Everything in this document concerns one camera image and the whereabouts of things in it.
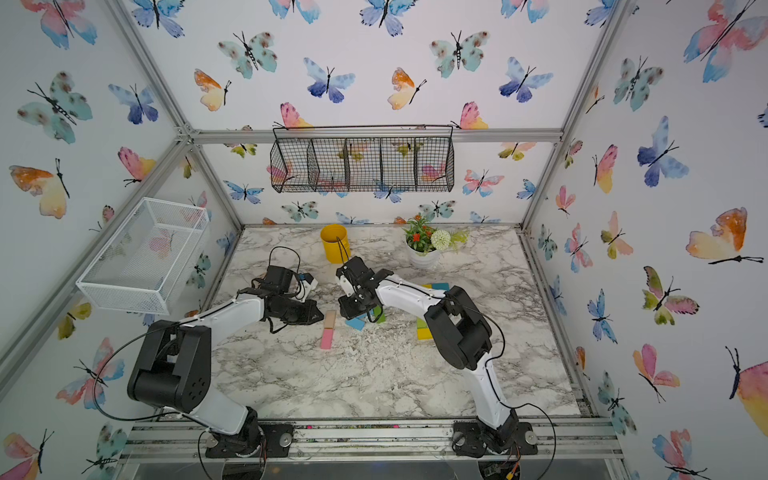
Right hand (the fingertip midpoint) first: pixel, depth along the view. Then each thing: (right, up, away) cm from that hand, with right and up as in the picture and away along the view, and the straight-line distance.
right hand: (345, 308), depth 91 cm
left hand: (-6, -1, 0) cm, 6 cm away
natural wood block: (-6, -4, +4) cm, 8 cm away
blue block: (+3, -5, +2) cm, 6 cm away
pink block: (-6, -9, 0) cm, 11 cm away
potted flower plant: (+25, +20, +7) cm, 33 cm away
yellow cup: (-5, +20, +13) cm, 25 cm away
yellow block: (+24, -8, 0) cm, 25 cm away
